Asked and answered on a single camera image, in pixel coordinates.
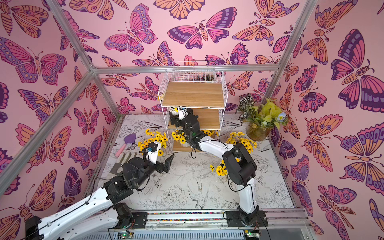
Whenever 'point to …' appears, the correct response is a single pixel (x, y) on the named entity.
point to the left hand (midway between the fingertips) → (166, 149)
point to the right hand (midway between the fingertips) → (179, 107)
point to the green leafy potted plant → (260, 118)
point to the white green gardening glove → (125, 157)
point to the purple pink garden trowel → (129, 138)
